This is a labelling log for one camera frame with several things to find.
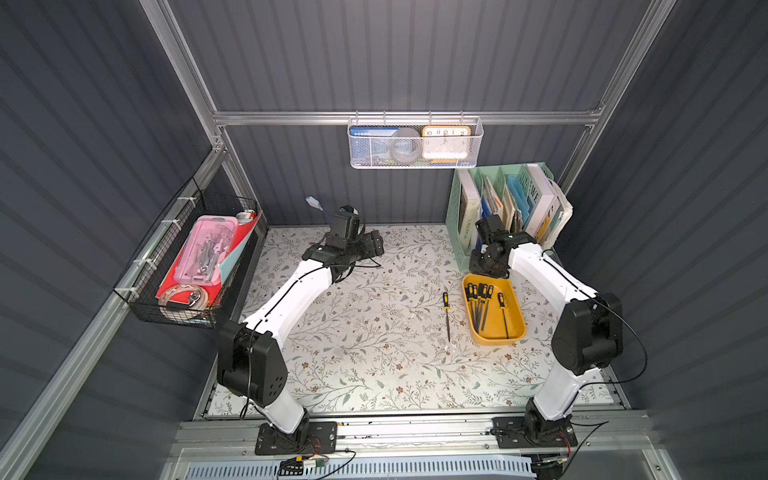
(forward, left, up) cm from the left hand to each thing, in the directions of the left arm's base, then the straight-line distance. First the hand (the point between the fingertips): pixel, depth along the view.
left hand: (368, 239), depth 84 cm
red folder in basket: (-20, +36, +4) cm, 41 cm away
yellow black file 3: (-5, -39, -23) cm, 46 cm away
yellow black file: (-8, -25, -24) cm, 36 cm away
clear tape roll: (-25, +37, +4) cm, 44 cm away
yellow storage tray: (-10, -41, -25) cm, 49 cm away
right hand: (-2, -36, -10) cm, 37 cm away
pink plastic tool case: (-9, +40, +7) cm, 41 cm away
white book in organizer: (+16, -57, -2) cm, 59 cm away
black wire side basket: (-23, +45, +11) cm, 52 cm away
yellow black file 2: (-7, -43, -23) cm, 50 cm away
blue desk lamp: (+18, +18, -3) cm, 26 cm away
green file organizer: (+20, -52, -1) cm, 56 cm away
